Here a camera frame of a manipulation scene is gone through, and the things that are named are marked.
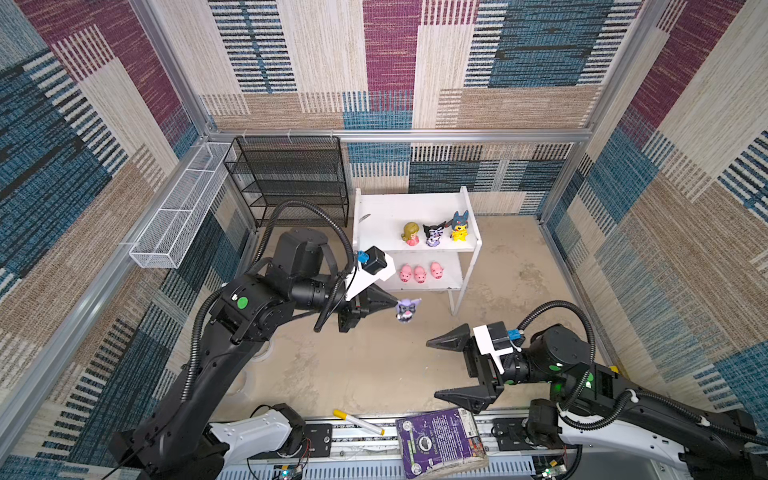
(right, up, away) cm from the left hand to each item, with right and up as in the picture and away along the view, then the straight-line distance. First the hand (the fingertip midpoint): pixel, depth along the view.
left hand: (394, 298), depth 54 cm
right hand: (+7, -12, -3) cm, 14 cm away
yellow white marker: (-8, -35, +22) cm, 42 cm away
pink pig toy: (+4, +2, +29) cm, 29 cm away
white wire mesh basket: (-67, +14, +38) cm, 78 cm away
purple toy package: (+11, -37, +17) cm, 42 cm away
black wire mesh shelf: (-41, +36, +51) cm, 74 cm away
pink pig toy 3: (+12, +3, +30) cm, 33 cm away
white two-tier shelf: (-3, +16, +22) cm, 28 cm away
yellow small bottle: (+64, -25, +33) cm, 76 cm away
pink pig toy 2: (+8, +2, +29) cm, 30 cm away
